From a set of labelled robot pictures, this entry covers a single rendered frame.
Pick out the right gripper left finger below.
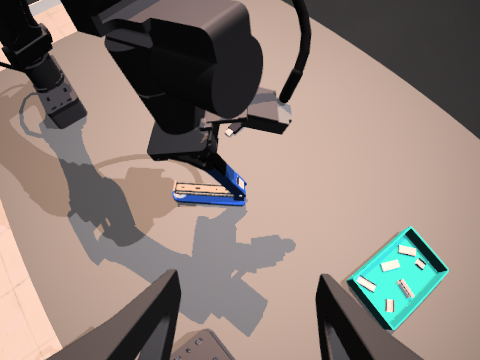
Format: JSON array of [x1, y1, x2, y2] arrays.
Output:
[[45, 269, 181, 360]]

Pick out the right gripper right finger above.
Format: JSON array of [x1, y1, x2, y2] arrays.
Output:
[[315, 274, 424, 360]]

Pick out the white rectangular block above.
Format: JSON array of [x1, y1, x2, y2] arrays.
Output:
[[357, 275, 376, 293], [397, 245, 416, 257], [381, 259, 400, 271]]

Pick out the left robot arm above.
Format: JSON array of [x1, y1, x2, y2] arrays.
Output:
[[0, 0, 263, 119]]

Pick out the teal rectangular tray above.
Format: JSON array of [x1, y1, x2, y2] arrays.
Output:
[[347, 227, 449, 330]]

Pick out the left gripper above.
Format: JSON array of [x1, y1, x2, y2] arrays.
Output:
[[136, 87, 279, 171]]

